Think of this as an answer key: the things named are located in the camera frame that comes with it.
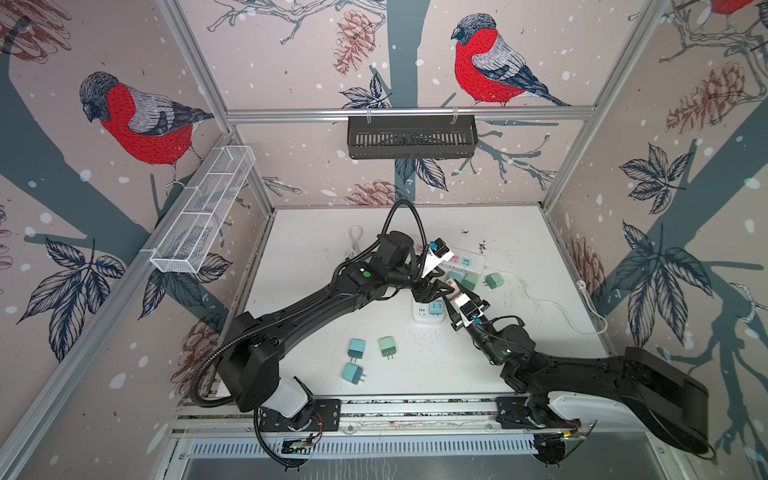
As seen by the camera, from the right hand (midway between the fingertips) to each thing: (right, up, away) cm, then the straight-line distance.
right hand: (448, 288), depth 73 cm
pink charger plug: (+1, -1, -2) cm, 2 cm away
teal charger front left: (-24, -19, +10) cm, 33 cm away
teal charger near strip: (+7, -1, +27) cm, 28 cm away
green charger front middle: (-16, -19, +10) cm, 26 cm away
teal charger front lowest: (-25, -24, +5) cm, 35 cm away
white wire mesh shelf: (-66, +12, -2) cm, 67 cm away
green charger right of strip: (+19, -2, +23) cm, 30 cm away
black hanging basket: (-12, +49, +33) cm, 60 cm away
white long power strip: (+11, +4, +27) cm, 30 cm away
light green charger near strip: (+12, -2, +24) cm, 27 cm away
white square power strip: (-2, -11, +16) cm, 20 cm away
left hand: (0, +2, -2) cm, 3 cm away
